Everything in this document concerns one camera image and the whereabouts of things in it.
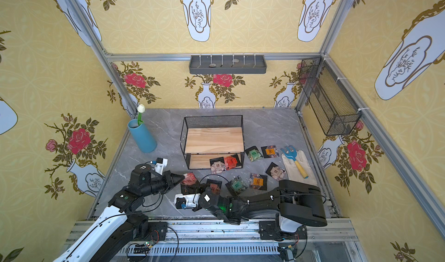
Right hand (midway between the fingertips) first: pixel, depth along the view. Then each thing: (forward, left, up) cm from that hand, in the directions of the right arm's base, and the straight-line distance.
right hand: (185, 189), depth 73 cm
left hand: (+5, +2, -1) cm, 6 cm away
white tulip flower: (+31, +24, +16) cm, 43 cm away
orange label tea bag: (+28, -41, -14) cm, 52 cm away
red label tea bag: (-2, -5, +7) cm, 9 cm away
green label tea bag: (+26, -31, -13) cm, 42 cm away
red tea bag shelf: (+19, -18, -11) cm, 29 cm away
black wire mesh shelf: (+27, -4, 0) cm, 27 cm away
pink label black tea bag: (+6, -11, -11) cm, 17 cm away
